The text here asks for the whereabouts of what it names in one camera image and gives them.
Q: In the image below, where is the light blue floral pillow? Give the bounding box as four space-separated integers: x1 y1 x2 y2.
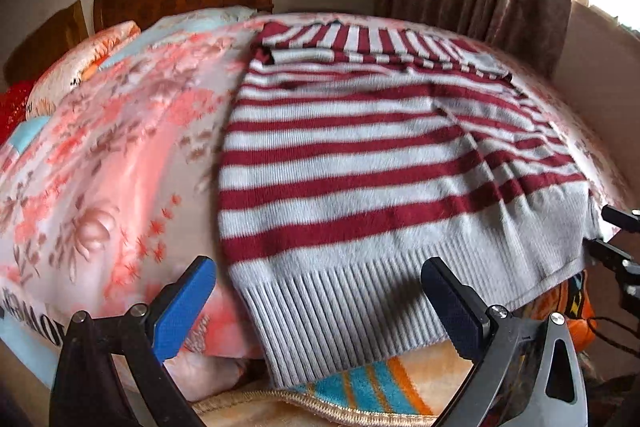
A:
150 6 257 34

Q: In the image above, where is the small wooden headboard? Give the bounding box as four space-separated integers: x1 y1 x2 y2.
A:
2 0 90 86

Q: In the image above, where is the beige fleece blanket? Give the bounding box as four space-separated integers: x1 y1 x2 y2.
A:
190 347 482 427

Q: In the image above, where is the red white striped sweater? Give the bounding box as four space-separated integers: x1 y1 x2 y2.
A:
216 21 602 389

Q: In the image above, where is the pink floral bed sheet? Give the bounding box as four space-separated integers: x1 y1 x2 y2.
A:
0 7 632 364

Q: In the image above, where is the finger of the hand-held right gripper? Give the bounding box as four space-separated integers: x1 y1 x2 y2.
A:
601 204 640 234
582 238 640 299

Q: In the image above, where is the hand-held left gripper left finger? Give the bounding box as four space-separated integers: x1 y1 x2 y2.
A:
47 255 218 427

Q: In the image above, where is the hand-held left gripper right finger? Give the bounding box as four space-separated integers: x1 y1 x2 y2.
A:
420 257 591 427

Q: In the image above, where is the orange printed blanket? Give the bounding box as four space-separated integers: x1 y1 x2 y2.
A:
525 269 597 354

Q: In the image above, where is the black cable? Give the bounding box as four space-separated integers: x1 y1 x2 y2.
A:
582 315 640 349

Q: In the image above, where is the red patterned quilt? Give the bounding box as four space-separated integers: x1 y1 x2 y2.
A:
0 81 39 144

